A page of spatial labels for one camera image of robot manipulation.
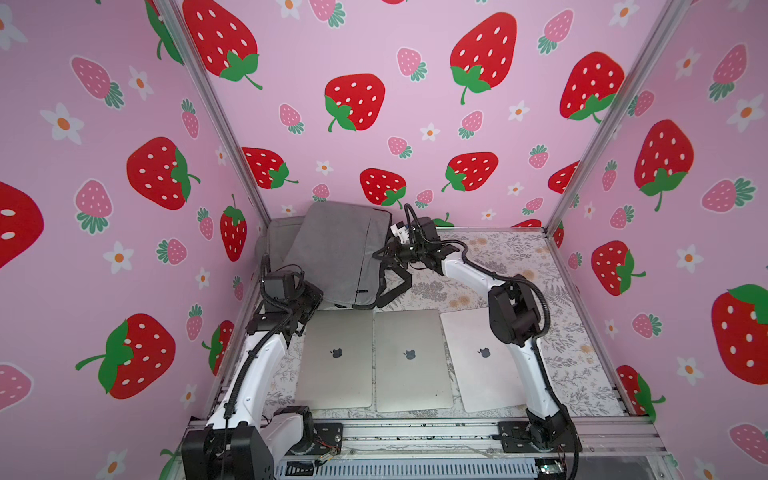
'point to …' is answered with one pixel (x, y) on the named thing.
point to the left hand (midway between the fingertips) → (326, 288)
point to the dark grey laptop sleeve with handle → (341, 248)
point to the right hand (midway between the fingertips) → (369, 257)
